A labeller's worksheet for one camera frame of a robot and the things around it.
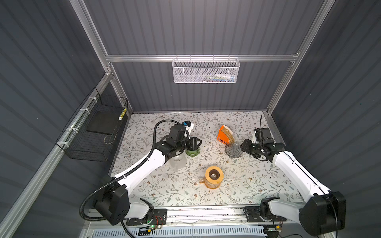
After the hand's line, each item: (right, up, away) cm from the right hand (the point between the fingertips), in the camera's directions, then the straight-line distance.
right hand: (245, 147), depth 84 cm
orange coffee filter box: (-11, +6, +13) cm, 18 cm away
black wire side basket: (-80, +8, -11) cm, 81 cm away
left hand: (-26, +4, -4) cm, 27 cm away
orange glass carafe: (-20, -21, -1) cm, 30 cm away
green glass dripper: (-30, -6, +12) cm, 33 cm away
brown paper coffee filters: (-6, +8, +13) cm, 17 cm away
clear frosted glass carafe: (-38, -9, +1) cm, 39 cm away
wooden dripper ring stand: (-18, -14, -3) cm, 23 cm away
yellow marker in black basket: (-70, +19, -1) cm, 72 cm away
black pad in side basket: (-74, +14, -9) cm, 76 cm away
